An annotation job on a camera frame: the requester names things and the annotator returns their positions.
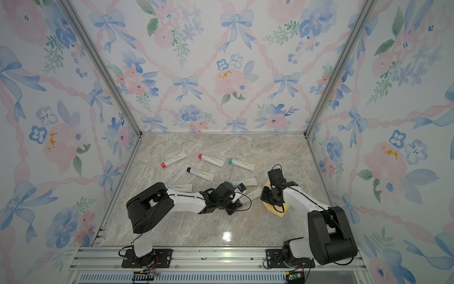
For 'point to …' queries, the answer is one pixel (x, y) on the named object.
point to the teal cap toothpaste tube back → (241, 164)
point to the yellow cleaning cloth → (279, 210)
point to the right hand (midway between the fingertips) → (266, 197)
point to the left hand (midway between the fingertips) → (241, 202)
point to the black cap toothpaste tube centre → (203, 174)
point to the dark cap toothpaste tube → (257, 193)
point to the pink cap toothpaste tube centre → (211, 160)
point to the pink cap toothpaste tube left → (178, 157)
